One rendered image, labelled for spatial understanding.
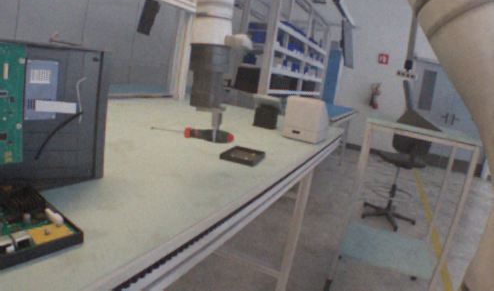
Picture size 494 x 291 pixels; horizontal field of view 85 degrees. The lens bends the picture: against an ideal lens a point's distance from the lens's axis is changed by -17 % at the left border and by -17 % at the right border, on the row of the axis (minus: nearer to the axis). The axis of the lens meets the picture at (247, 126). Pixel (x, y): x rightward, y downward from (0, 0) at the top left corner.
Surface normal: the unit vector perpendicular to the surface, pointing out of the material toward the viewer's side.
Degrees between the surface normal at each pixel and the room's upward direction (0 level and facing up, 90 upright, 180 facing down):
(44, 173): 90
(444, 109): 90
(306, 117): 90
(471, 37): 112
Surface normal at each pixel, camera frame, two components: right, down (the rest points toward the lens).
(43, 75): 0.86, 0.21
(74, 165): 0.59, 0.22
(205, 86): -0.11, -0.20
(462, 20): -0.73, 0.04
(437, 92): -0.43, 0.08
